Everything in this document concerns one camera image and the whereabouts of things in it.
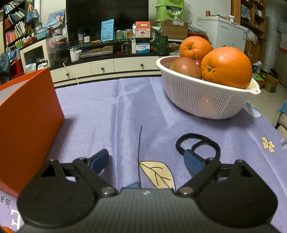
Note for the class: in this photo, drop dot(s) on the white plastic colander basket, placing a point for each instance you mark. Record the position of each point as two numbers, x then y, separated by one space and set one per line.
201 98

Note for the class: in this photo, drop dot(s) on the dark green bag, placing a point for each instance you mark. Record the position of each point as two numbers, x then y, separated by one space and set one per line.
160 44

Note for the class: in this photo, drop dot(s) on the blue paper packet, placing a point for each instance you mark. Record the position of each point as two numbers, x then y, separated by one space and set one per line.
107 30

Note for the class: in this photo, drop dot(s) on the black television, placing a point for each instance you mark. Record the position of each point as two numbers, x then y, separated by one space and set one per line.
107 15

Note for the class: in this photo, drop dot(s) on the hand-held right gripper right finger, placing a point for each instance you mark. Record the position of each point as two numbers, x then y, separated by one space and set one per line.
192 161

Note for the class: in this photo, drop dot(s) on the white plastic bag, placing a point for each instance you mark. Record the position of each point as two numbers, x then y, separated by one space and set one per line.
30 68

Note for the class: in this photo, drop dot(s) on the blue white box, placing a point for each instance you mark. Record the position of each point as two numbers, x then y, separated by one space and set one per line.
143 48

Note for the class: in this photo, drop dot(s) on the orange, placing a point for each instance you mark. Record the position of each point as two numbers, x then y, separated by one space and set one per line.
226 67
195 48

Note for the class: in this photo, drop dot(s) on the red green apple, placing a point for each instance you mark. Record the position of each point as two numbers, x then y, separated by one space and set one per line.
186 67

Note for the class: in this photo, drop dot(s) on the wooden shelf unit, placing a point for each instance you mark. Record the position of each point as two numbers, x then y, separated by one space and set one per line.
246 23

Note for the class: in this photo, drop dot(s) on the green tin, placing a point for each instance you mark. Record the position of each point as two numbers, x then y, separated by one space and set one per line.
119 34

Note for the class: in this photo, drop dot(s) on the glass jar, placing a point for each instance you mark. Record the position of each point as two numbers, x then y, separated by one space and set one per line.
129 33

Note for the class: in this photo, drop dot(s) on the dark bookshelf with books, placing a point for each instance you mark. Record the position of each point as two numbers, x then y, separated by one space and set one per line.
13 26

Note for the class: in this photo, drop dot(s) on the white glass-door cabinet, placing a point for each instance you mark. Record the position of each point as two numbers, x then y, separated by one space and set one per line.
33 56

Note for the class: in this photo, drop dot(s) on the blue padded jacket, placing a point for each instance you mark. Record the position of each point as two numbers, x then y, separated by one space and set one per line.
4 61

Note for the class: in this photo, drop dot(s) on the purple printed tablecloth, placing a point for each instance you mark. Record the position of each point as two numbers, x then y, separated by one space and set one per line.
134 107

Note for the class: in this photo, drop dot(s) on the green plastic stacking bins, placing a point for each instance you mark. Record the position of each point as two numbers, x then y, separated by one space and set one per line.
161 13

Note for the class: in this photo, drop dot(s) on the orange white carton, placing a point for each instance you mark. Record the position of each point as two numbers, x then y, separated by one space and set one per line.
143 31

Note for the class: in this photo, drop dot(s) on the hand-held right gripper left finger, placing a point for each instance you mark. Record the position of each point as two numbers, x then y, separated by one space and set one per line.
101 158

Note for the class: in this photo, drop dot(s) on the orange cardboard box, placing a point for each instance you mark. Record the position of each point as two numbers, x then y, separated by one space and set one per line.
29 125

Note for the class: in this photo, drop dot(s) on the brown cardboard box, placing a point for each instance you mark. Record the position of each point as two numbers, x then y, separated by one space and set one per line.
174 31

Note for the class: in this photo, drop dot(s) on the printed picture board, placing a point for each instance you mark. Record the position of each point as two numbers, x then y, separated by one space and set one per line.
56 19

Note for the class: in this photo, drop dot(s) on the blue gift bag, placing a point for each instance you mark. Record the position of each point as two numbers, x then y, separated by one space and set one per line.
32 14

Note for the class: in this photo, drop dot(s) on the white chest freezer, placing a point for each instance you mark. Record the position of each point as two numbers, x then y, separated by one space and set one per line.
224 33

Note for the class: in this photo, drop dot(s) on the dark glass bottle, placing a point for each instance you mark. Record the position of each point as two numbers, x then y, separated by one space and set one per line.
80 37

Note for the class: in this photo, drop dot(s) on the open brown floor carton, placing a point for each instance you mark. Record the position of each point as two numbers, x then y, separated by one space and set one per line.
270 83

